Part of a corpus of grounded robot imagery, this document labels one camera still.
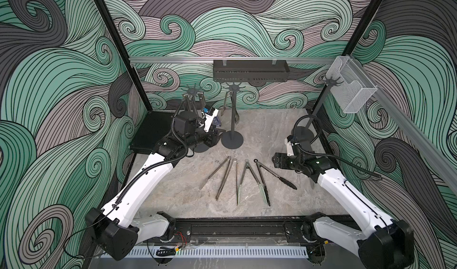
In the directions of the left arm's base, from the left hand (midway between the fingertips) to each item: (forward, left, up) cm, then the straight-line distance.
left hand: (219, 125), depth 70 cm
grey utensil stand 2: (+20, -51, -30) cm, 62 cm away
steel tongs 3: (0, -6, -32) cm, 33 cm away
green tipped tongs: (-2, -14, -31) cm, 34 cm away
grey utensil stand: (+15, -7, -31) cm, 35 cm away
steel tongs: (+12, +8, +3) cm, 14 cm away
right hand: (-4, -28, -19) cm, 34 cm away
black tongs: (-11, -33, -31) cm, 47 cm away
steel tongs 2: (+2, -3, -31) cm, 32 cm away
